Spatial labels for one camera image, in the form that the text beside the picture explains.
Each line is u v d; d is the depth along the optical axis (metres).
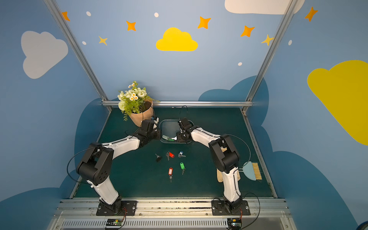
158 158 0.93
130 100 0.80
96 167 0.48
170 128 1.03
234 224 0.73
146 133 0.75
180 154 0.96
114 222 0.72
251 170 0.87
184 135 0.75
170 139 1.01
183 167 0.88
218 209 0.74
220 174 0.86
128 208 0.75
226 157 0.53
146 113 0.99
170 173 0.86
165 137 1.01
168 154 0.96
